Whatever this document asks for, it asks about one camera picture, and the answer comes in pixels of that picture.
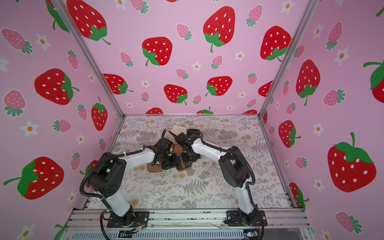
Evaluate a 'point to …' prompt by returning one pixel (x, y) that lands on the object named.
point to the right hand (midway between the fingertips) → (186, 163)
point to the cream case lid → (177, 130)
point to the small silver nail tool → (206, 164)
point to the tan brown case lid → (154, 169)
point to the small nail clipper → (216, 165)
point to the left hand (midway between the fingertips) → (181, 164)
